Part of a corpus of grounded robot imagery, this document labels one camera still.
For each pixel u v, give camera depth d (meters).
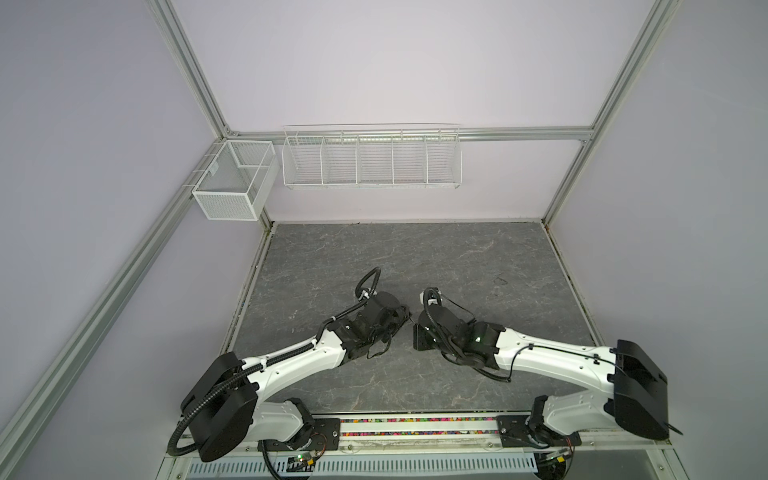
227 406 0.41
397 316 0.63
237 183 1.02
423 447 0.73
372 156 0.98
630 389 0.40
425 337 0.69
